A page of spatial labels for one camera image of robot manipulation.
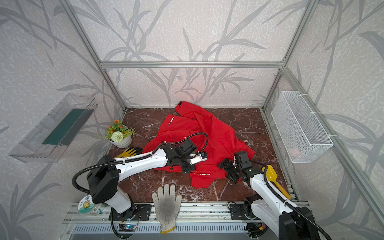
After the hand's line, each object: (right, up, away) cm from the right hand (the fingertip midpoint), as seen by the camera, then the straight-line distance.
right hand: (220, 164), depth 85 cm
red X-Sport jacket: (-3, +13, +11) cm, 17 cm away
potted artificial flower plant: (-58, +17, 0) cm, 60 cm away
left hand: (-14, +2, -2) cm, 14 cm away
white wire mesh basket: (+31, +19, -24) cm, 44 cm away
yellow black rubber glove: (-56, +5, +8) cm, 57 cm away
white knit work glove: (-28, -18, -9) cm, 35 cm away
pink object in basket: (+35, +9, -12) cm, 38 cm away
